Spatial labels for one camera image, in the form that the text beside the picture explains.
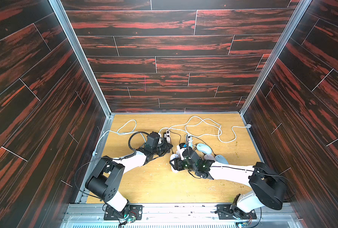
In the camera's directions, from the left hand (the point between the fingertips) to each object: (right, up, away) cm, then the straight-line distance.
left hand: (174, 144), depth 88 cm
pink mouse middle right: (+23, -8, +3) cm, 24 cm away
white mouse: (0, -6, -6) cm, 8 cm away
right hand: (0, -9, -2) cm, 9 cm away
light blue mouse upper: (+21, -3, +8) cm, 22 cm away
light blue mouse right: (+30, -10, +3) cm, 32 cm away
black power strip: (-6, +5, +14) cm, 16 cm away
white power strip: (+11, +2, +8) cm, 14 cm away
